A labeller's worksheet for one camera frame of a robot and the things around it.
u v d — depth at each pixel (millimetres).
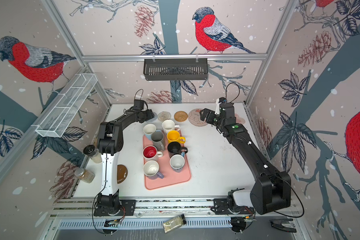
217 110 718
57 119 718
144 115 952
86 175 779
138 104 899
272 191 399
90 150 830
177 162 860
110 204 646
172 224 658
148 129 961
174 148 885
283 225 679
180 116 1136
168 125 983
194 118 1113
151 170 850
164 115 1138
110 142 615
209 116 712
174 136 969
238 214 713
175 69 1067
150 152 902
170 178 821
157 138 928
